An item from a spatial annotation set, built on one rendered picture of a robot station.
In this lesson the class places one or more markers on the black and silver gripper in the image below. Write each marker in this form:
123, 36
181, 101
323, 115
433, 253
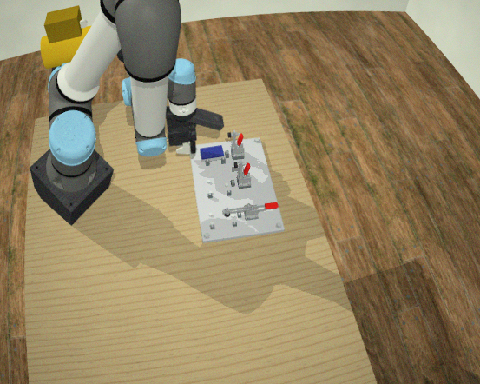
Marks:
182, 131

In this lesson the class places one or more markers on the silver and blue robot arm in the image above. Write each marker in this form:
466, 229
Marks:
149, 32

